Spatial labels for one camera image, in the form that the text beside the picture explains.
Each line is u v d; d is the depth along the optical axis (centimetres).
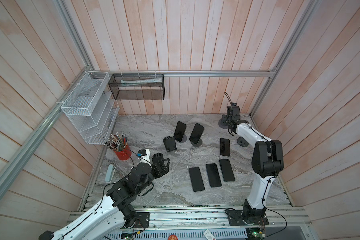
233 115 77
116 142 82
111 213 48
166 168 64
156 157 89
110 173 86
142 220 74
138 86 104
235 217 73
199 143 99
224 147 117
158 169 62
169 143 98
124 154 89
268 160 54
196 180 86
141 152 64
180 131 107
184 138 107
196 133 98
